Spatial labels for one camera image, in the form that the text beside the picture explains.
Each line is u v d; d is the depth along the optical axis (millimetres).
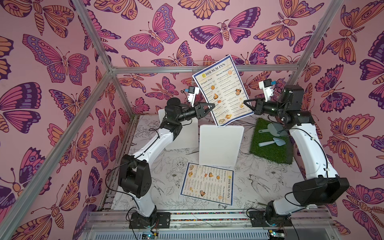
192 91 648
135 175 461
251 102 684
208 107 701
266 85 605
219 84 714
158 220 729
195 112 646
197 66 929
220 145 822
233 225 730
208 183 856
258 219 730
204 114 664
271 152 950
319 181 407
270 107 615
